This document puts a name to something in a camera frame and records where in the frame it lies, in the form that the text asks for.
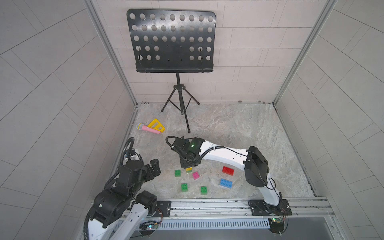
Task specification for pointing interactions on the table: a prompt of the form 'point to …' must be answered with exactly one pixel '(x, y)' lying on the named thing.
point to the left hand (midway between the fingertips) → (154, 162)
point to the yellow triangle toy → (156, 124)
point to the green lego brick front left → (184, 187)
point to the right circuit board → (277, 225)
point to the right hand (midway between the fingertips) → (185, 166)
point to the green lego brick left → (178, 173)
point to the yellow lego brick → (189, 168)
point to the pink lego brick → (195, 175)
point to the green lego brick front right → (203, 190)
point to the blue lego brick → (226, 183)
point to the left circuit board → (148, 225)
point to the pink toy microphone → (141, 126)
